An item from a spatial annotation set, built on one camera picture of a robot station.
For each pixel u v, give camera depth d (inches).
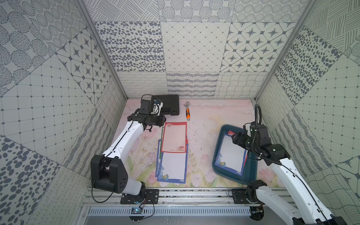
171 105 46.4
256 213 28.6
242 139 26.5
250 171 32.0
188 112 43.6
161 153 35.5
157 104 28.8
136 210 28.2
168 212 27.6
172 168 33.1
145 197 28.7
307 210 15.3
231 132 37.4
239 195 29.2
